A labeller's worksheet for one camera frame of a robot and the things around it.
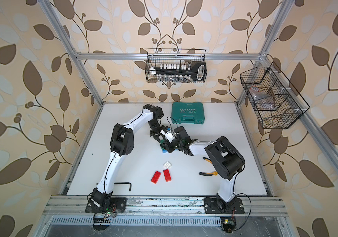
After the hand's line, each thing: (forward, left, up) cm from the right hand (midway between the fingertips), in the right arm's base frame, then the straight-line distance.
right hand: (163, 144), depth 93 cm
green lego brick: (+1, +1, +1) cm, 1 cm away
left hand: (+3, -2, 0) cm, 3 cm away
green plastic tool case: (+25, -18, +1) cm, 31 cm away
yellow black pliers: (-18, -24, -4) cm, 31 cm away
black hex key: (-23, +18, -4) cm, 29 cm away
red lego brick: (-20, +4, -2) cm, 20 cm away
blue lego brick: (-3, -1, -3) cm, 4 cm away
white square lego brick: (-13, -2, -2) cm, 13 cm away
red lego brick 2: (-18, -2, -2) cm, 19 cm away
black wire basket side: (+4, -59, +30) cm, 67 cm away
